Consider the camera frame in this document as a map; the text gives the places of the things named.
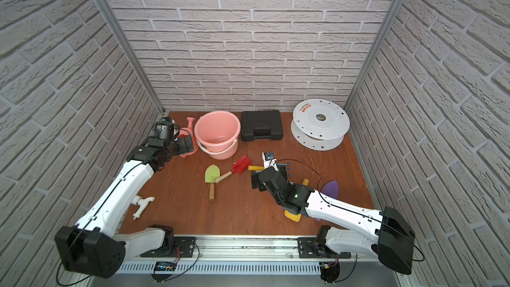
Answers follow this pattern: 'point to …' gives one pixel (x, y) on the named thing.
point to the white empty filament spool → (319, 124)
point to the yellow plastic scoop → (296, 217)
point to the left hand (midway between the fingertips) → (176, 139)
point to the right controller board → (329, 272)
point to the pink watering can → (195, 138)
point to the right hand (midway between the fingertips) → (265, 169)
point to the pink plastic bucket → (216, 133)
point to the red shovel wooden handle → (239, 166)
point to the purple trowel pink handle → (331, 188)
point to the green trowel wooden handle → (212, 173)
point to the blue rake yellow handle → (260, 168)
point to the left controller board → (164, 266)
